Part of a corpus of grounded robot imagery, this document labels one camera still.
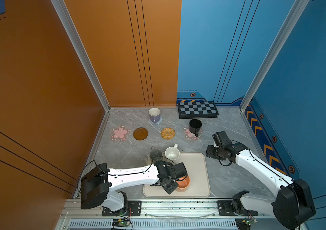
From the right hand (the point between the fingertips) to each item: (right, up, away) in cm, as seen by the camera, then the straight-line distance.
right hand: (207, 152), depth 85 cm
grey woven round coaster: (-29, +19, +26) cm, 44 cm away
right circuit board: (+14, -31, -15) cm, 38 cm away
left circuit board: (-47, -32, -14) cm, 58 cm away
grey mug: (-31, -1, -2) cm, 31 cm away
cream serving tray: (-6, -9, +5) cm, 11 cm away
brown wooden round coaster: (-43, +10, +18) cm, 48 cm away
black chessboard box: (0, +28, +31) cm, 42 cm away
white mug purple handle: (-33, +23, +21) cm, 46 cm away
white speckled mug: (-20, -2, +7) cm, 22 cm away
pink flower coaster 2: (-8, +8, +18) cm, 21 cm away
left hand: (-22, -16, -8) cm, 28 cm away
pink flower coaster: (-59, +9, +19) cm, 62 cm away
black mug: (-4, +16, +17) cm, 23 cm away
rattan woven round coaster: (-23, +10, +20) cm, 33 cm away
